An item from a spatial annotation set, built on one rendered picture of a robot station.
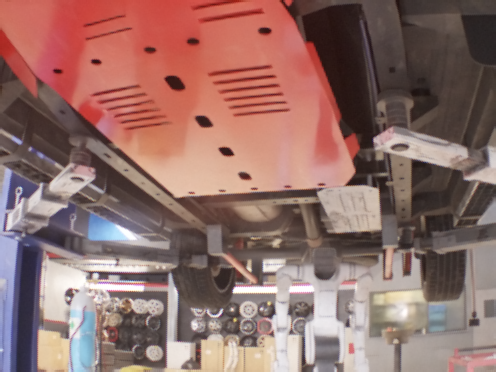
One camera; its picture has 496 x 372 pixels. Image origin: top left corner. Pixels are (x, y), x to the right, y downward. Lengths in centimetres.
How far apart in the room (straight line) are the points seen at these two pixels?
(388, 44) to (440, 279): 209
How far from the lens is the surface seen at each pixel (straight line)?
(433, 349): 1212
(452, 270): 303
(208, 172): 176
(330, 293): 273
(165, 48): 111
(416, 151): 129
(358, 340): 292
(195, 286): 325
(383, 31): 114
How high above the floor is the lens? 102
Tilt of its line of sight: 17 degrees up
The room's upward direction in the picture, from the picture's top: 1 degrees clockwise
